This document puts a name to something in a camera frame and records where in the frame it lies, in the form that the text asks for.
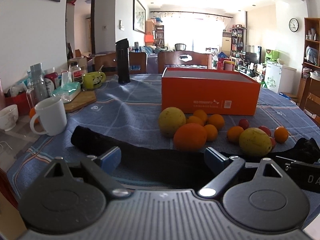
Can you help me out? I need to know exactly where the tangerine far right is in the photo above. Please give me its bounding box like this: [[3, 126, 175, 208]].
[[273, 126, 289, 144]]

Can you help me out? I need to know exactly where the red cherry tomato right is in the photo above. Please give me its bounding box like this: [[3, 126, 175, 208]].
[[259, 126, 272, 137]]

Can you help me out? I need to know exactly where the red cherry tomato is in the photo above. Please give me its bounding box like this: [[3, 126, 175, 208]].
[[259, 126, 272, 137], [238, 119, 249, 130]]

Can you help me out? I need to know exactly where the yellow mango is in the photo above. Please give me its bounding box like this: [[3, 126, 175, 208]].
[[239, 128, 273, 156]]

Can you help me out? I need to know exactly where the black cloth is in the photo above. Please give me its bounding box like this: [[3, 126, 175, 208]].
[[71, 126, 319, 189]]

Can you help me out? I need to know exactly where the wooden chair near shelf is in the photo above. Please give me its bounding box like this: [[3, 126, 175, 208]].
[[299, 77, 320, 126]]

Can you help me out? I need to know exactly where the tangerine beside mango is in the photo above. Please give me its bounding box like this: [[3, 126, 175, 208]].
[[227, 126, 244, 144]]

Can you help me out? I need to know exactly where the white ceramic mug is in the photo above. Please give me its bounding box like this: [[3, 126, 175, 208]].
[[30, 96, 67, 136]]

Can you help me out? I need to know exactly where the small tangerine front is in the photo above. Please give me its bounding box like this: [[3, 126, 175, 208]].
[[204, 124, 218, 141]]

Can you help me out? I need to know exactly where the small tangerine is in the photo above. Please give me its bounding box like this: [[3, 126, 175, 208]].
[[207, 114, 225, 131], [186, 115, 204, 126], [193, 109, 208, 123], [204, 124, 218, 141]]

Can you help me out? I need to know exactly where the small tangerine right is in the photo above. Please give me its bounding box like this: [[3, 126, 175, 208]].
[[207, 114, 225, 131]]

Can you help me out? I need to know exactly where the wooden cutting board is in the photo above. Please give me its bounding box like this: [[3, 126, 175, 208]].
[[64, 90, 97, 113]]

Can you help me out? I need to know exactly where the large orange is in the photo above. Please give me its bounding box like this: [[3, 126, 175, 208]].
[[173, 123, 207, 151]]

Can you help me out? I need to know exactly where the white floral bowl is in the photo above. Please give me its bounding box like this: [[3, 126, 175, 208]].
[[0, 105, 18, 132]]

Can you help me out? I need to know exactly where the tissue pack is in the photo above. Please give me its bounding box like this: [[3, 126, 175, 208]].
[[51, 82, 81, 104]]

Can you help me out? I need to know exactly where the wooden display shelf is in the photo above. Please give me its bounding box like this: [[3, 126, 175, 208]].
[[298, 17, 319, 101]]

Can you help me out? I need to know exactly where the white mini fridge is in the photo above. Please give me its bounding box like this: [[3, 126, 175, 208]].
[[264, 61, 295, 94]]

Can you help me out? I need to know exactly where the small tangerine back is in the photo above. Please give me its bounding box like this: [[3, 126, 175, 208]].
[[193, 109, 208, 123]]

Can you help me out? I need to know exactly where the small tangerine middle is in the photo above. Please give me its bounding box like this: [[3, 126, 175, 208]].
[[186, 115, 204, 126]]

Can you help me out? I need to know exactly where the clear plastic bottle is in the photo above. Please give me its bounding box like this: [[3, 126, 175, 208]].
[[26, 63, 49, 108]]

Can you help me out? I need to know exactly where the orange cardboard box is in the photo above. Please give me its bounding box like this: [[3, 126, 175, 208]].
[[162, 68, 260, 116]]

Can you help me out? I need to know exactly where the green panda mug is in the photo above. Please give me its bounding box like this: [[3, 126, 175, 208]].
[[83, 72, 106, 90]]

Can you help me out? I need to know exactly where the medicine bottle white label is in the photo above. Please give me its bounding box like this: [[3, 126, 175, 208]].
[[69, 61, 83, 84]]

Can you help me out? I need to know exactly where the large yellow citrus fruit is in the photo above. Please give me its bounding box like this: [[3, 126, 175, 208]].
[[158, 107, 186, 138]]

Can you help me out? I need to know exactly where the black television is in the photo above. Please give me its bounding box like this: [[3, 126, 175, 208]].
[[245, 45, 262, 64]]

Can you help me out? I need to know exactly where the red canister yellow lid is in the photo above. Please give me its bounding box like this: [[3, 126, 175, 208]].
[[223, 60, 235, 72]]

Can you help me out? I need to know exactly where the wooden chair left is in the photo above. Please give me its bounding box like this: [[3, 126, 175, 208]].
[[94, 51, 148, 75]]

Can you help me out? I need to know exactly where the black thermos bottle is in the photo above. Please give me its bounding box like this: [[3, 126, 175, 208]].
[[116, 38, 130, 84]]

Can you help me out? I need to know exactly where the wooden chair right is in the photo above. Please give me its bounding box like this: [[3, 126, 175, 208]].
[[157, 50, 213, 74]]

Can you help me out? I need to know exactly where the round wall clock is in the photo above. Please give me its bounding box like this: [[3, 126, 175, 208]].
[[289, 18, 299, 33]]

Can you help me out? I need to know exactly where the framed painting far wall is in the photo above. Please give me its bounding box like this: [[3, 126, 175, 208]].
[[133, 0, 146, 33]]

